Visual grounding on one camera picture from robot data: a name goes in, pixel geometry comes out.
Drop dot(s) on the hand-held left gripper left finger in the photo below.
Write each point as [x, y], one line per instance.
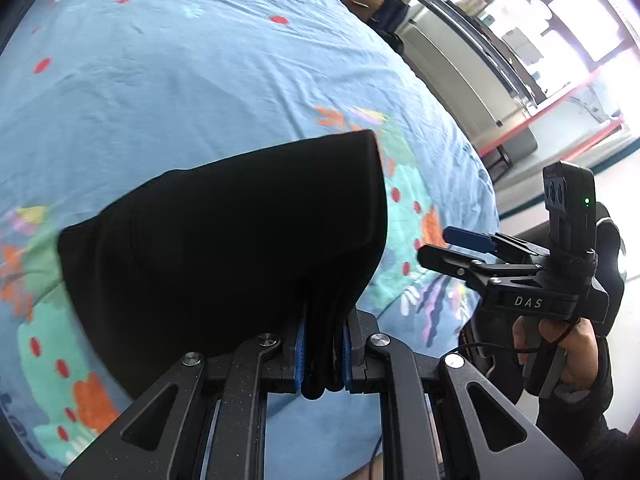
[300, 355]

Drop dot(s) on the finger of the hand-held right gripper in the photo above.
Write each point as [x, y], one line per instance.
[465, 236]
[440, 259]

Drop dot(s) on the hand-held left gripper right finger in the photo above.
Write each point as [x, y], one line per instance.
[347, 360]

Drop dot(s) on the black pants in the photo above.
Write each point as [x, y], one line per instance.
[225, 250]

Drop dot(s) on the person's right forearm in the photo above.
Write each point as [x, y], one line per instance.
[580, 435]

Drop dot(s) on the person's right hand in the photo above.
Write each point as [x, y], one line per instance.
[575, 355]

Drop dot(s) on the grey low cabinet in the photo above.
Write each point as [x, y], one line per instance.
[465, 85]

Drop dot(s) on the window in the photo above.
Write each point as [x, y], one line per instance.
[565, 15]

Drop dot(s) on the bed with blue printed sheet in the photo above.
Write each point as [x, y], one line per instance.
[175, 85]

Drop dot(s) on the metal rail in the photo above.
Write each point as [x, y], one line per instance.
[475, 35]

